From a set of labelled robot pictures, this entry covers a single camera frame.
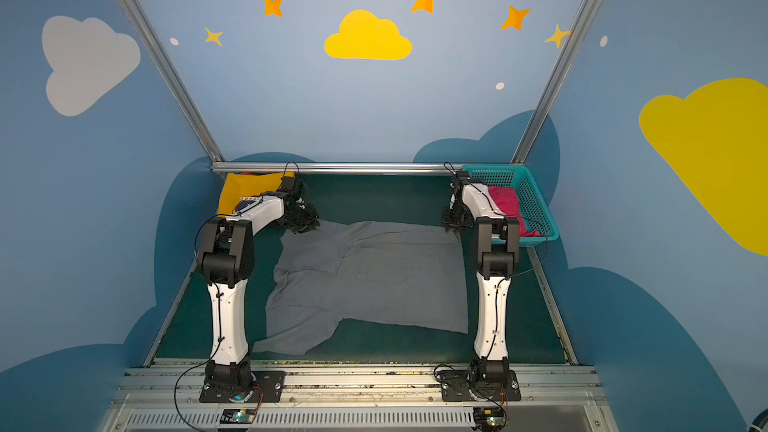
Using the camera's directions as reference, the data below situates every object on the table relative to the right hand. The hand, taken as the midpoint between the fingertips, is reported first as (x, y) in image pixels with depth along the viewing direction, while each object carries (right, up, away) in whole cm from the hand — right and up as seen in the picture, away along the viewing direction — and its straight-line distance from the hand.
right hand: (453, 225), depth 105 cm
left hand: (-47, +1, +1) cm, 47 cm away
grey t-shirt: (-18, -15, -9) cm, 25 cm away
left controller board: (-60, -44, -34) cm, 82 cm away
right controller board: (+1, -45, -33) cm, 56 cm away
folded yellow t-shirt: (-77, +15, +6) cm, 79 cm away
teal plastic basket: (+29, +9, +3) cm, 31 cm away
